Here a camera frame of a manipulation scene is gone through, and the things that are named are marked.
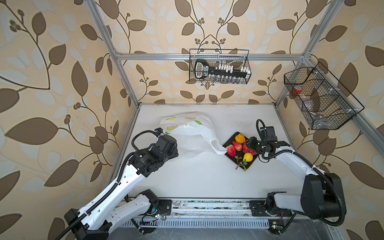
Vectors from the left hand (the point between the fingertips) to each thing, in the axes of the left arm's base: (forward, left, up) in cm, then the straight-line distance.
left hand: (175, 147), depth 73 cm
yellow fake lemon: (+4, -41, -16) cm, 44 cm away
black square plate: (+8, -36, -18) cm, 41 cm away
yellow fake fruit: (+16, -37, -15) cm, 43 cm away
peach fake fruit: (+8, -31, -18) cm, 37 cm away
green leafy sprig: (0, -38, -18) cm, 42 cm away
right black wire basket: (+19, -73, +14) cm, 77 cm away
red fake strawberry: (+11, -35, -16) cm, 40 cm away
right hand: (+10, -42, -14) cm, 45 cm away
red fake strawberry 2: (+7, -39, -12) cm, 42 cm away
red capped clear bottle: (+36, -69, +8) cm, 79 cm away
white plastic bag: (+11, -8, -4) cm, 14 cm away
